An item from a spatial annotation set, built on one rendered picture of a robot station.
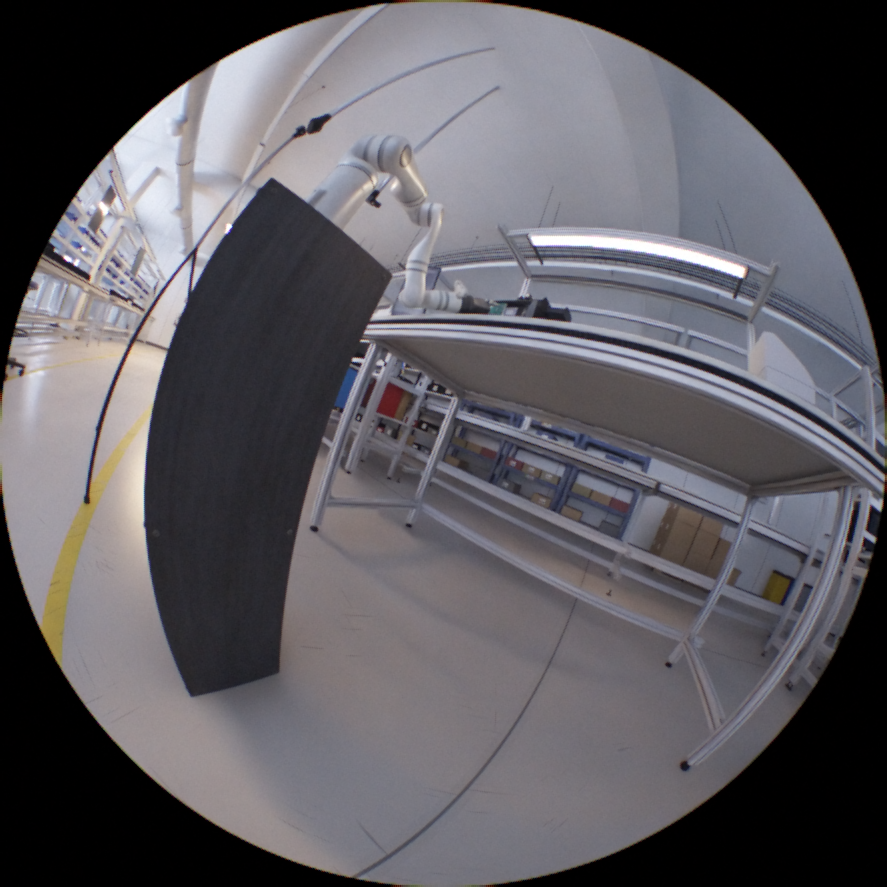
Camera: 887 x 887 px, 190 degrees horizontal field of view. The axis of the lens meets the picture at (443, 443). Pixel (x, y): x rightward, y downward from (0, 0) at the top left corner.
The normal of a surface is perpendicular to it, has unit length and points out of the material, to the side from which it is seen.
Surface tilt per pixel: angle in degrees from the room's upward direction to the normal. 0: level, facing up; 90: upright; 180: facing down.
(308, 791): 0
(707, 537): 90
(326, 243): 90
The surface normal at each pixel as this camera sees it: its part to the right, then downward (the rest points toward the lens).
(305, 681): 0.36, -0.93
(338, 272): 0.80, 0.33
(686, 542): -0.55, -0.18
